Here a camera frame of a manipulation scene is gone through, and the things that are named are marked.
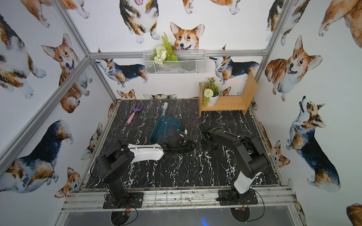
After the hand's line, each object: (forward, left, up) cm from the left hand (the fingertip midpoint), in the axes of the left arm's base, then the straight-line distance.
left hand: (196, 142), depth 88 cm
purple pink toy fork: (+35, +48, -9) cm, 60 cm away
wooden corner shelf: (+32, -29, 0) cm, 44 cm away
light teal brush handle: (+36, +24, -7) cm, 44 cm away
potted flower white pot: (+29, -11, +15) cm, 34 cm away
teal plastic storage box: (+17, +22, -7) cm, 29 cm away
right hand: (0, -9, -5) cm, 11 cm away
